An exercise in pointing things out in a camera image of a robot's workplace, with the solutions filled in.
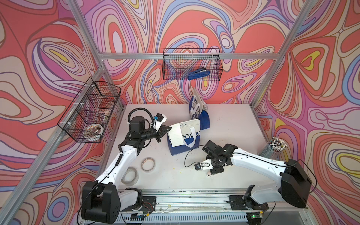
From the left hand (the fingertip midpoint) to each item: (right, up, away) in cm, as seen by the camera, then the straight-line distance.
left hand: (170, 128), depth 77 cm
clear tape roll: (-28, -31, +5) cm, 43 cm away
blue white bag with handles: (+12, -3, +4) cm, 13 cm away
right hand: (+25, -23, +5) cm, 34 cm away
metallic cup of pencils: (+57, -12, +1) cm, 59 cm away
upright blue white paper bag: (+17, +12, +16) cm, 26 cm away
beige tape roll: (-16, -24, +11) cm, 31 cm away
